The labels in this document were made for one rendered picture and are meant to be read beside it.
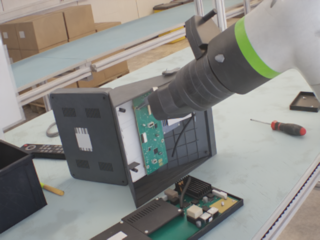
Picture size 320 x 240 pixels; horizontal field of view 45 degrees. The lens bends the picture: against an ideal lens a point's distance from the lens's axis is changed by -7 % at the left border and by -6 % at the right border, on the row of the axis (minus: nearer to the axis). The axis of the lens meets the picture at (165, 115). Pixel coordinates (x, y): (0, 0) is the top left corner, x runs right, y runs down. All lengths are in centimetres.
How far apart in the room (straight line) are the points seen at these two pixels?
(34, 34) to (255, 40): 375
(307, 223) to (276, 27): 187
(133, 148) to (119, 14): 556
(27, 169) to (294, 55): 54
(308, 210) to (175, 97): 185
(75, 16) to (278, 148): 373
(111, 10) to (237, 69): 566
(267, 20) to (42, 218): 56
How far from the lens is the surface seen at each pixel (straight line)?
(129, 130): 74
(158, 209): 72
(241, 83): 55
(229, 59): 53
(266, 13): 50
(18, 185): 81
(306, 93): 120
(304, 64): 51
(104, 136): 81
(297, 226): 227
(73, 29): 444
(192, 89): 59
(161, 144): 79
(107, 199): 82
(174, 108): 62
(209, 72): 56
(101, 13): 604
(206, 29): 61
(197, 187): 75
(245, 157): 89
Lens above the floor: 144
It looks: 22 degrees down
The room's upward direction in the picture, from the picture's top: 9 degrees counter-clockwise
